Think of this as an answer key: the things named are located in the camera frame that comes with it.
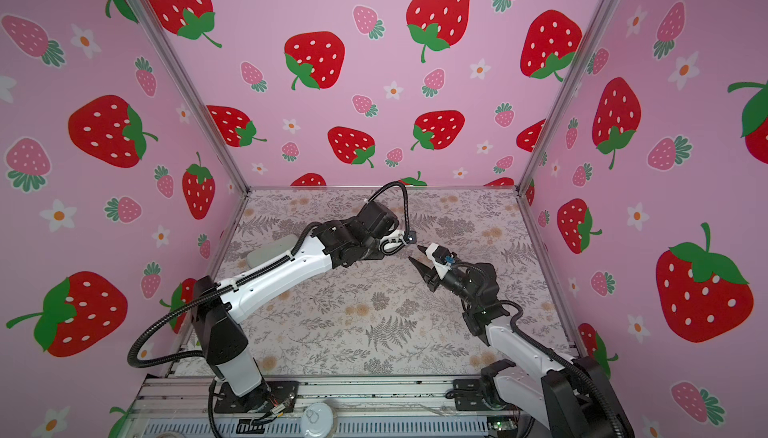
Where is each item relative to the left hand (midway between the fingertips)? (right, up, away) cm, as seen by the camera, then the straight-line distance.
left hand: (378, 228), depth 80 cm
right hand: (+10, -6, -4) cm, 12 cm away
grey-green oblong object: (-39, -8, +24) cm, 47 cm away
